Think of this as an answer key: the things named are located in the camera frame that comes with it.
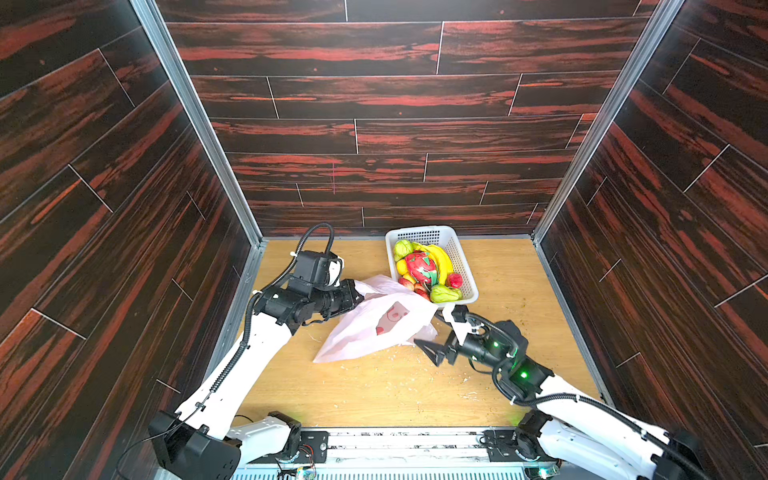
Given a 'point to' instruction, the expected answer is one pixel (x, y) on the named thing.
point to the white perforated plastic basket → (442, 237)
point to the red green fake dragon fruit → (423, 268)
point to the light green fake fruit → (402, 248)
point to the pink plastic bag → (388, 315)
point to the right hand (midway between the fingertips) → (429, 319)
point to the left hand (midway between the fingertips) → (367, 296)
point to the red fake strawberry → (422, 290)
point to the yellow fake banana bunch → (443, 261)
